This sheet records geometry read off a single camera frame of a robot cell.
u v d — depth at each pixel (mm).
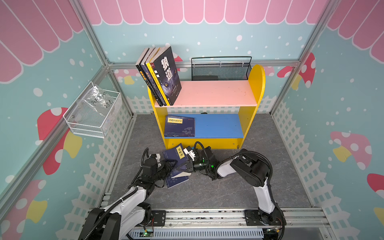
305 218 761
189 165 781
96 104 728
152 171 673
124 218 489
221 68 914
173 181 854
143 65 538
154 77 581
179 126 918
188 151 831
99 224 410
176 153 893
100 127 629
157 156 827
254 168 546
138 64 536
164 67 612
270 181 539
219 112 1246
